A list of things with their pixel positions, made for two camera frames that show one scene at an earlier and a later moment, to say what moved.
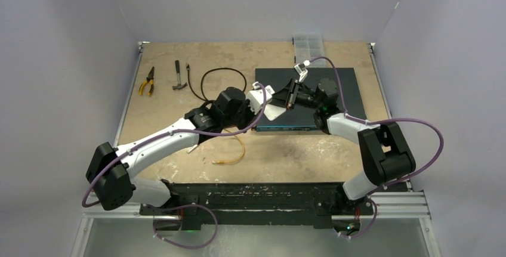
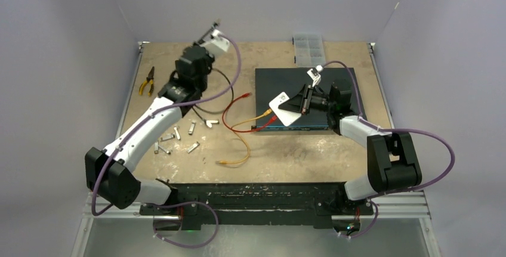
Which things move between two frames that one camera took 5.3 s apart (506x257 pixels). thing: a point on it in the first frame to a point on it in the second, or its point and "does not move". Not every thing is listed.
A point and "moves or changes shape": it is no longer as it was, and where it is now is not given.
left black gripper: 252,114 to 210,58
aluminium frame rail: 128,92 does not move
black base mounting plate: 308,203 does not move
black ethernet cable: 204,98 moves or changes shape
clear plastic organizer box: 308,46 does not move
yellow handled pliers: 150,78 does not move
